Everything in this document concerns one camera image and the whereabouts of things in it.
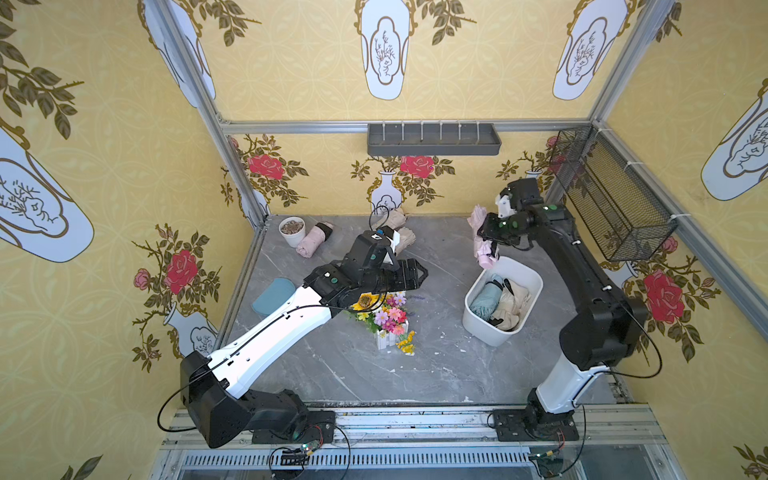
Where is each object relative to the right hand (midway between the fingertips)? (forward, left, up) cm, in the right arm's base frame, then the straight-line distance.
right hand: (492, 229), depth 86 cm
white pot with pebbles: (+10, +65, -14) cm, 67 cm away
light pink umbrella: (+10, +58, -19) cm, 62 cm away
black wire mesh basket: (-6, -29, +10) cm, 31 cm away
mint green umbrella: (-13, -1, -19) cm, 22 cm away
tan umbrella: (+12, +24, -18) cm, 32 cm away
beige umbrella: (-15, -7, -17) cm, 24 cm away
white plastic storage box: (-26, +3, -11) cm, 29 cm away
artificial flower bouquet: (-26, +29, -5) cm, 40 cm away
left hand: (-18, +25, +4) cm, 31 cm away
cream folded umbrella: (+20, +29, -18) cm, 40 cm away
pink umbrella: (-8, +4, +1) cm, 9 cm away
